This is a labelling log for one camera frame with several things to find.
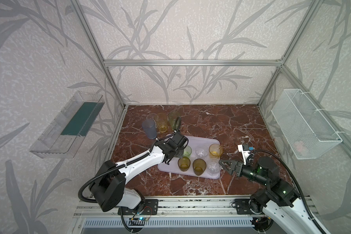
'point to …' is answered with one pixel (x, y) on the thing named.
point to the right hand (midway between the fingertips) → (222, 162)
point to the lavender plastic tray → (194, 142)
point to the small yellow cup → (215, 150)
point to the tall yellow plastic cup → (162, 122)
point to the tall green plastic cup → (175, 121)
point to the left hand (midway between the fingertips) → (179, 150)
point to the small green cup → (187, 151)
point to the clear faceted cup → (180, 153)
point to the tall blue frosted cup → (150, 128)
